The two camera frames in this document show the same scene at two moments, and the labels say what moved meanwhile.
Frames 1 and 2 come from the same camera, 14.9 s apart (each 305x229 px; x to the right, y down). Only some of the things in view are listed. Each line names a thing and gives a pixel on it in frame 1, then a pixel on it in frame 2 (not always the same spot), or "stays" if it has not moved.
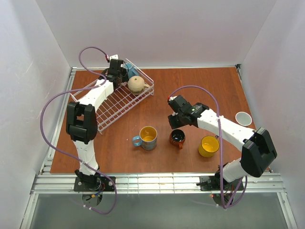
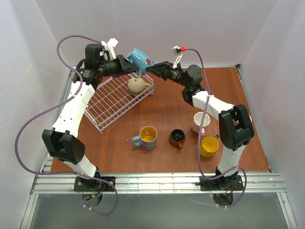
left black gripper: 123,72 to 120,65
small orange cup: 177,137 stays
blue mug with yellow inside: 147,139 stays
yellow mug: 209,145 stays
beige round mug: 136,85 stays
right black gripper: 173,120 to 167,71
